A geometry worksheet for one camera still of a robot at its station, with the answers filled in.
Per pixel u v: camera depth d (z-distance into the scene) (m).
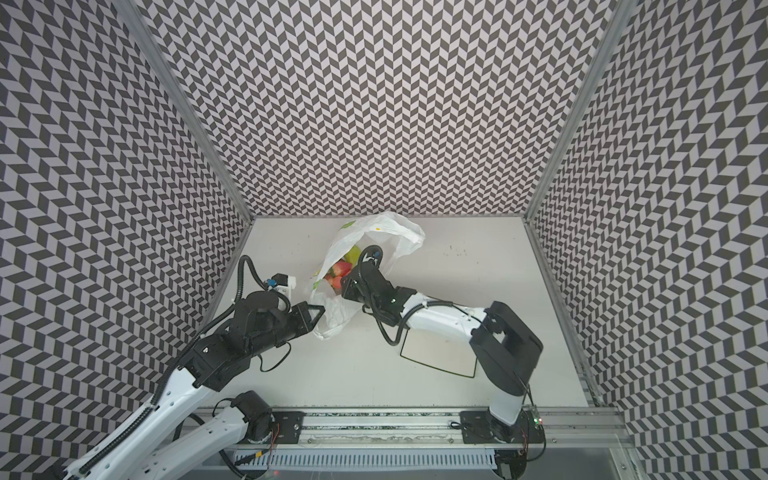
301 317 0.61
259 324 0.53
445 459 0.69
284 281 0.65
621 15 0.67
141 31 0.74
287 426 0.72
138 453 0.41
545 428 0.71
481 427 0.73
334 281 0.92
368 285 0.62
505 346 0.46
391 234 0.80
